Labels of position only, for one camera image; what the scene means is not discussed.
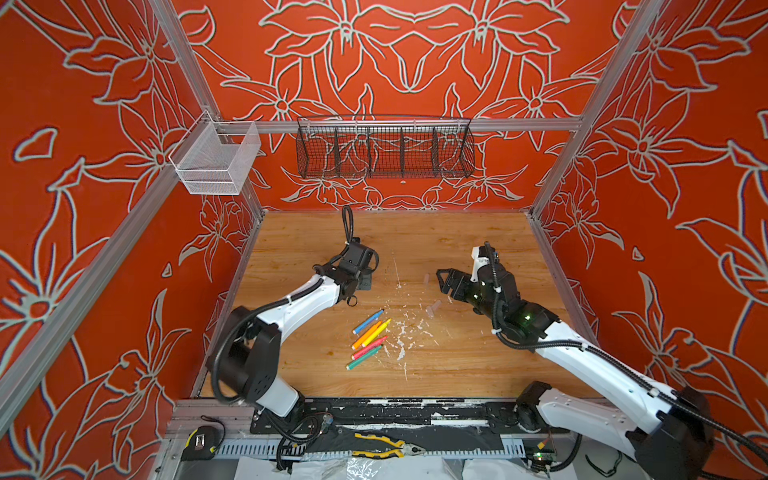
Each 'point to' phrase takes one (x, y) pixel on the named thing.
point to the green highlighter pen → (363, 357)
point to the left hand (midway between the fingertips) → (359, 271)
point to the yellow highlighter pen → (377, 333)
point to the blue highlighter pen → (372, 318)
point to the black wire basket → (385, 147)
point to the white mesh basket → (214, 157)
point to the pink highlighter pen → (368, 347)
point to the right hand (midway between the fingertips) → (442, 273)
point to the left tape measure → (200, 444)
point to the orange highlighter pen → (365, 336)
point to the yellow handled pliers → (408, 449)
